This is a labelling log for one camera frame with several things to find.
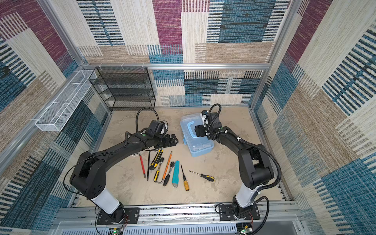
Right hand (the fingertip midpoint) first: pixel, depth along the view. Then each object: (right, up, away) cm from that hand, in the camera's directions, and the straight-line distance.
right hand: (201, 130), depth 94 cm
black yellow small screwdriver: (+3, -26, -10) cm, 29 cm away
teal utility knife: (-16, -25, -7) cm, 31 cm away
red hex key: (-36, -22, -5) cm, 42 cm away
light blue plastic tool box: (-3, -9, -7) cm, 12 cm away
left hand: (-17, -6, -6) cm, 19 cm away
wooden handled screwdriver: (-10, -28, -11) cm, 32 cm away
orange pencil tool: (-22, -23, -5) cm, 32 cm away
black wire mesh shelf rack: (-55, +30, +15) cm, 65 cm away
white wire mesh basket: (-72, +10, -21) cm, 75 cm away
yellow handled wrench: (-26, -24, -7) cm, 37 cm away
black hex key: (-33, -21, -4) cm, 39 cm away
